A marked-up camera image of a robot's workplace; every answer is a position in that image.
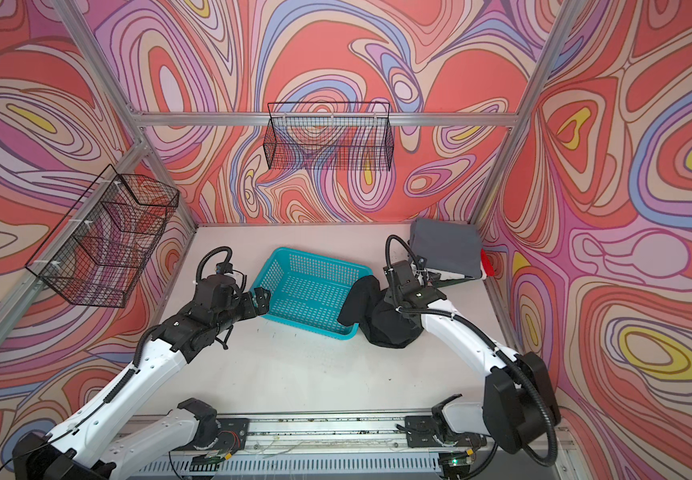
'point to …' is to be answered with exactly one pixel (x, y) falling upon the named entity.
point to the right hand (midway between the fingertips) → (403, 297)
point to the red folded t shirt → (487, 263)
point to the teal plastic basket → (308, 291)
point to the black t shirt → (382, 322)
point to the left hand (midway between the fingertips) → (260, 295)
